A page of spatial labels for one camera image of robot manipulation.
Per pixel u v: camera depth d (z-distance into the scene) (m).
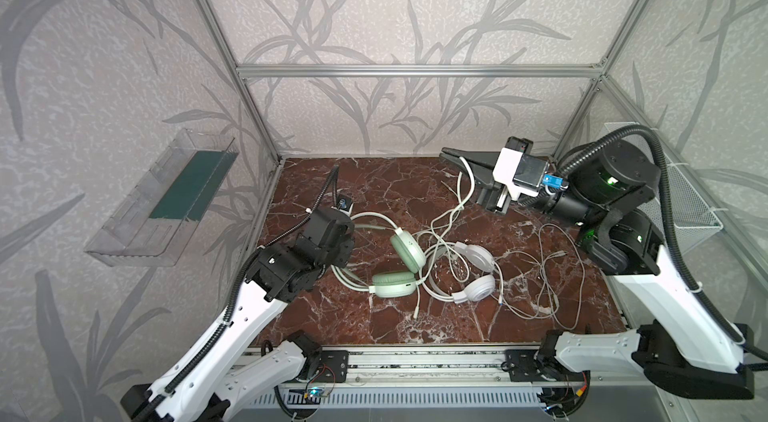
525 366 0.73
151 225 0.64
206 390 0.39
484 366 0.75
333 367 0.73
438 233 0.99
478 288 0.79
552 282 0.88
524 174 0.28
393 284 0.63
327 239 0.50
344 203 0.60
